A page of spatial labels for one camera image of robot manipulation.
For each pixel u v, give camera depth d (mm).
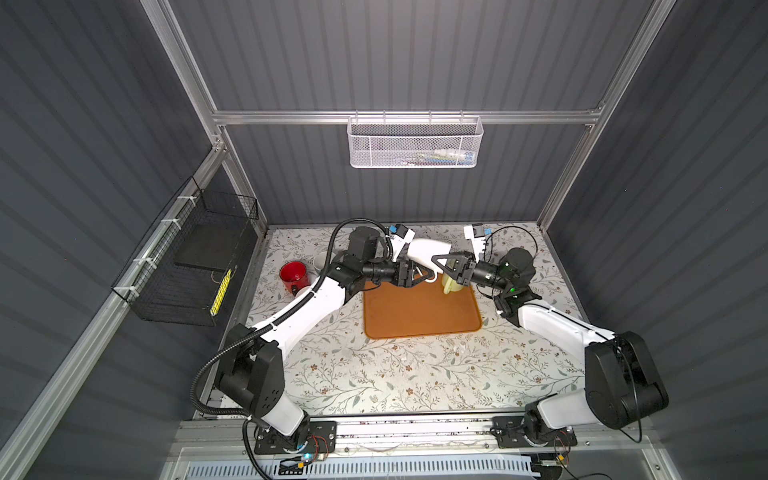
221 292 685
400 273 676
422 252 748
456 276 699
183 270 722
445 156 912
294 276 991
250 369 427
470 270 667
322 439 725
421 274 744
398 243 705
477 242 692
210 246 729
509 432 734
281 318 475
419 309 968
